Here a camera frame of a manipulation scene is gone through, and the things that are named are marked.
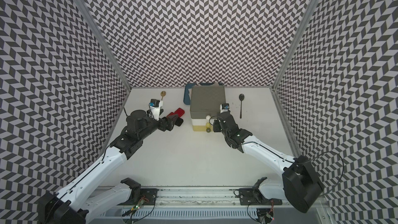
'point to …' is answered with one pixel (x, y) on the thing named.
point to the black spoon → (241, 97)
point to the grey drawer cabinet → (206, 100)
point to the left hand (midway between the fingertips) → (169, 114)
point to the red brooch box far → (180, 112)
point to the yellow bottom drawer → (208, 127)
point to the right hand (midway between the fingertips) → (218, 121)
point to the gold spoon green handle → (162, 94)
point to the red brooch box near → (171, 114)
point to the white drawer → (200, 122)
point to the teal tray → (186, 99)
